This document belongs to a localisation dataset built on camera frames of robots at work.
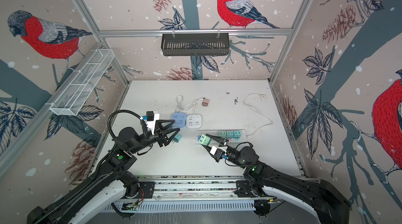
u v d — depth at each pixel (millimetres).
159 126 661
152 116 590
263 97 1100
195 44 1067
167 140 611
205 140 650
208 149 658
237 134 853
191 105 1047
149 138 607
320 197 442
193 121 951
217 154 558
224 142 647
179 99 1104
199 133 908
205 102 1072
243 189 727
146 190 730
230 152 624
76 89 746
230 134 854
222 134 854
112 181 534
